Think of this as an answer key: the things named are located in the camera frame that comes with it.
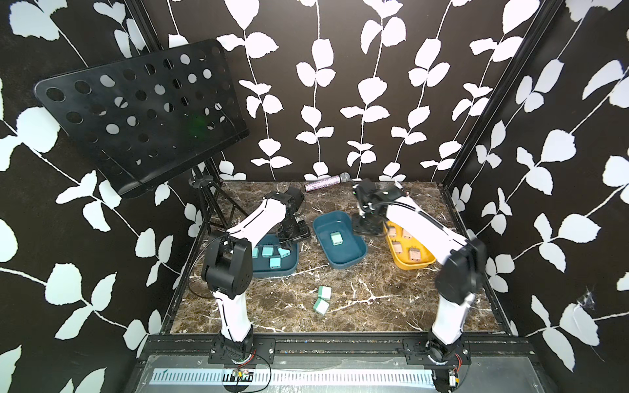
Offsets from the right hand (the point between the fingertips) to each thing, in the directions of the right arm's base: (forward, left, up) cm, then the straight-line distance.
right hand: (353, 228), depth 86 cm
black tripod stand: (+8, +53, -2) cm, 54 cm away
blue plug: (-4, +37, -12) cm, 39 cm away
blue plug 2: (-3, +33, -12) cm, 35 cm away
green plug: (+4, +5, -13) cm, 15 cm away
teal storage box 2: (+1, +4, -15) cm, 16 cm away
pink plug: (0, -19, -13) cm, 22 cm away
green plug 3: (-23, +11, -14) cm, 29 cm away
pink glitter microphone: (+38, +2, -11) cm, 39 cm away
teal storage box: (-8, +35, -15) cm, 38 cm away
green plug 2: (-18, +10, -14) cm, 25 cm away
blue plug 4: (-7, +29, -13) cm, 32 cm away
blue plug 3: (-3, +26, -12) cm, 29 cm away
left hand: (-2, +17, -5) cm, 18 cm away
